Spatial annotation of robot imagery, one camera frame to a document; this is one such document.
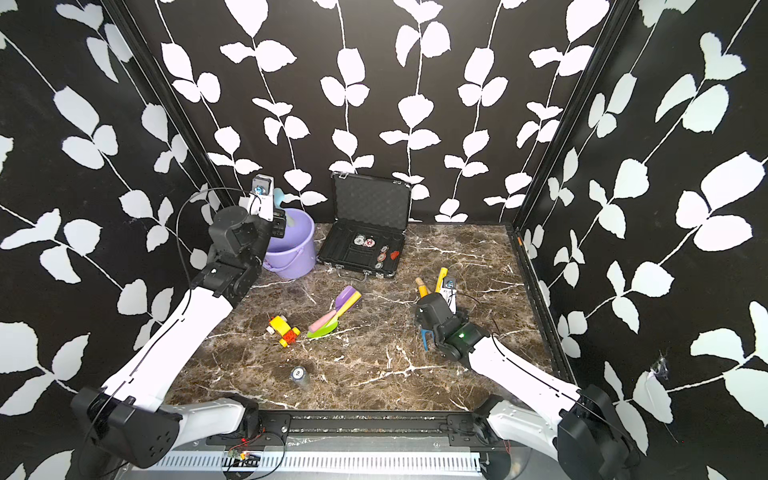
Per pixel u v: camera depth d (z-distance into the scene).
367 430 0.75
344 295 0.98
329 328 0.91
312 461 0.70
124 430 0.37
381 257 1.08
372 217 1.12
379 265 1.04
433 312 0.61
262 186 0.56
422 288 0.98
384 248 1.11
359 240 1.14
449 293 0.70
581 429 0.39
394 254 1.09
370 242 1.12
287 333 0.86
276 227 0.64
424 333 0.90
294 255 0.91
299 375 0.76
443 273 1.01
